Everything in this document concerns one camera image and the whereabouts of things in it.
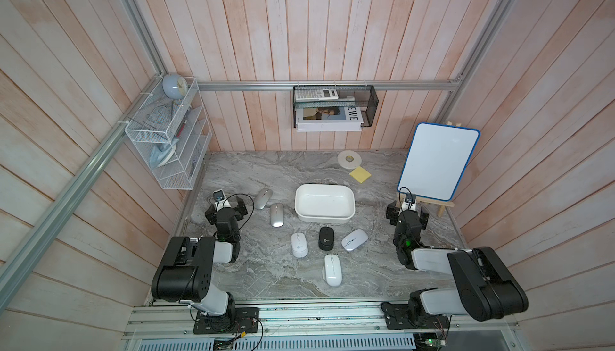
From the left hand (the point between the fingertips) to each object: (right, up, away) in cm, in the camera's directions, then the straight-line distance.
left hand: (227, 201), depth 93 cm
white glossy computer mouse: (+40, -23, -13) cm, 48 cm away
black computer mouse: (+39, -14, -4) cm, 41 cm away
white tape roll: (+54, +18, +26) cm, 62 cm away
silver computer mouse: (+20, -6, +3) cm, 21 cm away
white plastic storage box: (+39, -2, +8) cm, 40 cm away
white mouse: (+29, -16, -6) cm, 33 cm away
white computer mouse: (+50, -14, -4) cm, 52 cm away
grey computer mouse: (+13, 0, +9) cm, 16 cm away
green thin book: (+47, +38, -3) cm, 61 cm away
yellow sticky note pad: (+57, +10, +18) cm, 61 cm away
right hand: (+70, 0, -3) cm, 70 cm away
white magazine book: (+42, +33, +1) cm, 53 cm away
